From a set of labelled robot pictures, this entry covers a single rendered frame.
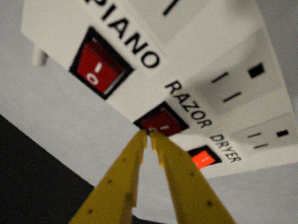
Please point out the white power strip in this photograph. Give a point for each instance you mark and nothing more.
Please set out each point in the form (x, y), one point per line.
(202, 72)

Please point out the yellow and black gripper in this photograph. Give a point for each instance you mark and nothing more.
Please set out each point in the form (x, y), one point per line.
(113, 199)

